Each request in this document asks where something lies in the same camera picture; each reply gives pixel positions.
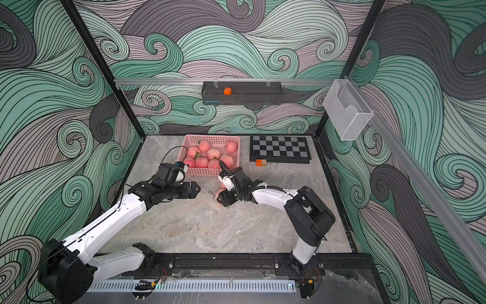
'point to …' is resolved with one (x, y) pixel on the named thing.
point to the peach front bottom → (201, 163)
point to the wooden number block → (264, 163)
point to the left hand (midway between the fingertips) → (192, 187)
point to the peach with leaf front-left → (190, 161)
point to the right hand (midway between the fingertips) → (225, 195)
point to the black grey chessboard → (280, 149)
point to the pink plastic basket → (220, 140)
